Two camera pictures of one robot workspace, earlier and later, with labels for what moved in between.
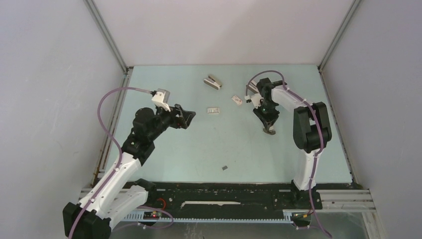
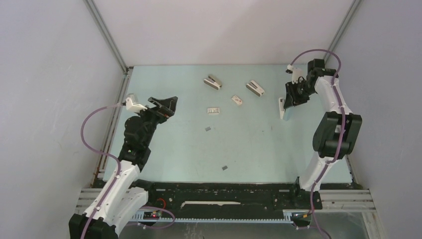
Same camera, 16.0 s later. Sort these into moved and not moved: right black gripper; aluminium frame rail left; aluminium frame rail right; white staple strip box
Moved: right black gripper
Not moved: white staple strip box; aluminium frame rail left; aluminium frame rail right
